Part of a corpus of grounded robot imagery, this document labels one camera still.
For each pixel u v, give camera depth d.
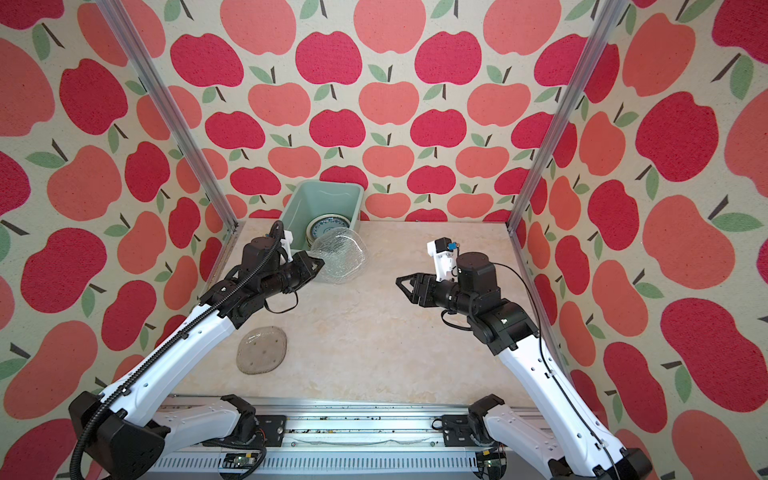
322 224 1.15
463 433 0.73
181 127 0.91
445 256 0.61
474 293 0.50
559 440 0.38
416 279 0.60
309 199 1.13
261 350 0.87
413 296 0.60
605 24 0.71
